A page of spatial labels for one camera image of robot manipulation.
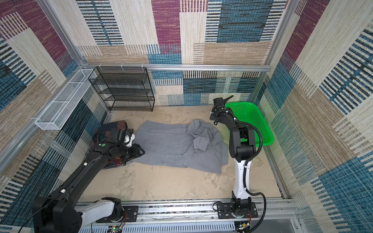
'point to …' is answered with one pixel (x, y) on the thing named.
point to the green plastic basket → (248, 112)
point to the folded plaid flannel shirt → (105, 132)
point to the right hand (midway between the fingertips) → (217, 118)
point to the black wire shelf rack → (124, 88)
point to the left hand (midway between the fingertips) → (142, 151)
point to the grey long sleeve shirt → (199, 145)
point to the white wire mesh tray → (53, 117)
